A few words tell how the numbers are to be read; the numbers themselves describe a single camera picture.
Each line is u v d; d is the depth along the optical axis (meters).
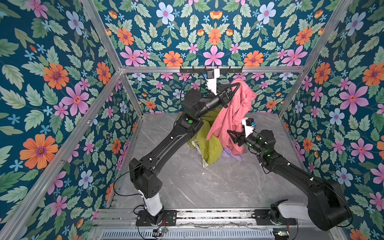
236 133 0.71
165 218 0.74
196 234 0.77
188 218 0.75
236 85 0.55
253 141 0.69
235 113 0.66
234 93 0.56
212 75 0.50
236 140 0.71
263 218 0.73
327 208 0.41
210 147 0.86
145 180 0.43
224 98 0.51
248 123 0.66
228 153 0.96
